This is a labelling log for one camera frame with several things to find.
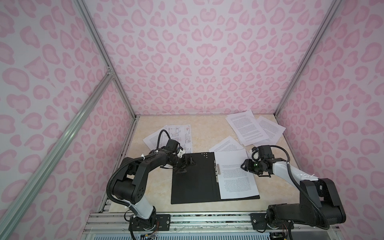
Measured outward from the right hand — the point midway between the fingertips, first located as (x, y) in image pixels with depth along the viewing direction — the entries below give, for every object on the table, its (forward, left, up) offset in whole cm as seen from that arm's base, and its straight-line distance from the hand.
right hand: (244, 165), depth 89 cm
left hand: (-1, +31, +1) cm, 31 cm away
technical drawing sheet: (+27, +41, -4) cm, 49 cm away
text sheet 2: (+18, +7, -4) cm, 20 cm away
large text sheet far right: (+33, -8, -5) cm, 35 cm away
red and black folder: (-10, +27, -3) cm, 29 cm away
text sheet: (-9, +6, -3) cm, 11 cm away
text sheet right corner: (+30, -27, -4) cm, 40 cm away
